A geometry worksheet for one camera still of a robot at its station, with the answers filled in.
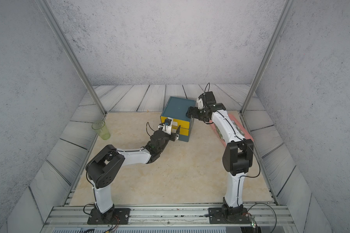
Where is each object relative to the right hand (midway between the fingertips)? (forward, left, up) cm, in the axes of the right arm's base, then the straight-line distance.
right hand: (192, 114), depth 90 cm
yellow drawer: (-5, +7, -2) cm, 9 cm away
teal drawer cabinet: (+5, +10, 0) cm, 11 cm away
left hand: (-6, +10, -2) cm, 12 cm away
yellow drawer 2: (-7, +5, -8) cm, 12 cm away
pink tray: (+4, -19, -21) cm, 28 cm away
